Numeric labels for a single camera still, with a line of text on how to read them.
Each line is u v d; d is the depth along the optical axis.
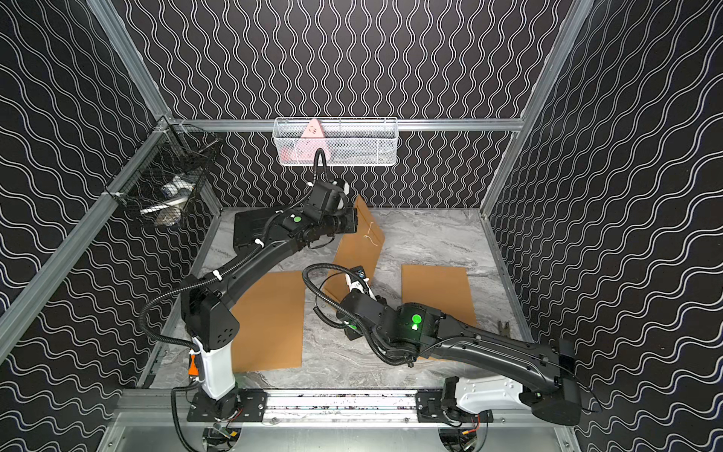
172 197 0.86
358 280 0.56
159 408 0.76
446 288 0.98
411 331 0.44
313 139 0.92
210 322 0.47
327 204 0.63
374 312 0.48
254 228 1.04
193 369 0.80
